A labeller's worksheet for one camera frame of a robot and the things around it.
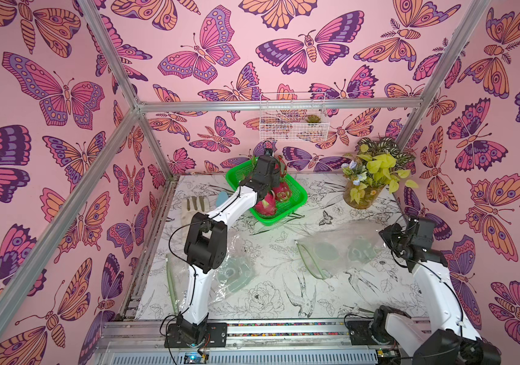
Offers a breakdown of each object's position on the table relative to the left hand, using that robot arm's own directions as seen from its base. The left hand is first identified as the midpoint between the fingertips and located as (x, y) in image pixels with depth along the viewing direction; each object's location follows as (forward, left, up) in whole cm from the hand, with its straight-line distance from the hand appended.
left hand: (275, 170), depth 96 cm
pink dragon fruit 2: (-11, +4, -11) cm, 16 cm away
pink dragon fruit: (-3, -4, -11) cm, 12 cm away
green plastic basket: (-4, -11, -13) cm, 17 cm away
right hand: (-26, -40, -5) cm, 48 cm away
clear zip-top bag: (-26, -24, -20) cm, 40 cm away
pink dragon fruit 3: (+4, -3, -1) cm, 5 cm away
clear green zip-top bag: (-37, +14, -17) cm, 44 cm away
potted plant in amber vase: (-3, -40, +6) cm, 41 cm away
